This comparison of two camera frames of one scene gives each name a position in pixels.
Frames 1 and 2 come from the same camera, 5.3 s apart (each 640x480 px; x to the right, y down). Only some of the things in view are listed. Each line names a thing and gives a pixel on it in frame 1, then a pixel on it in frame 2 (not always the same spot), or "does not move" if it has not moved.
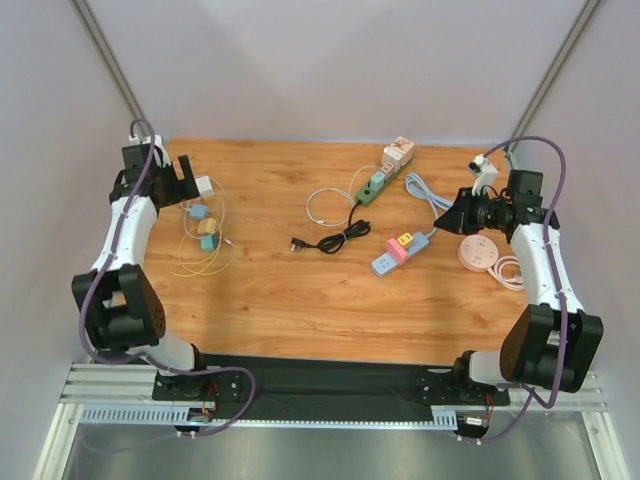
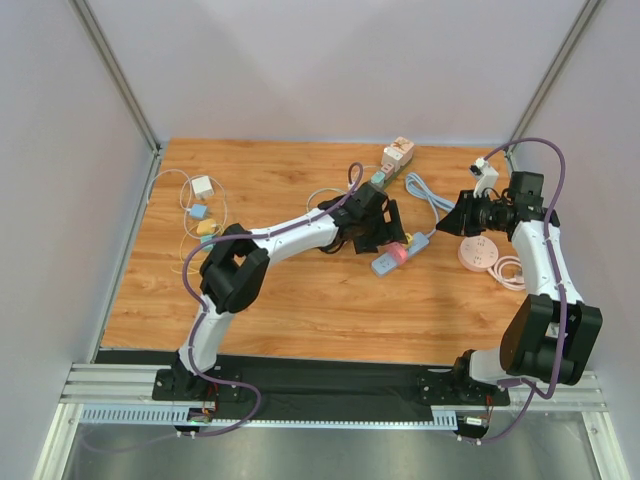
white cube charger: [204, 186] does not move
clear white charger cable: [223, 211] does not move
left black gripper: [176, 185] -> [379, 226]
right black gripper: [466, 212] does not move
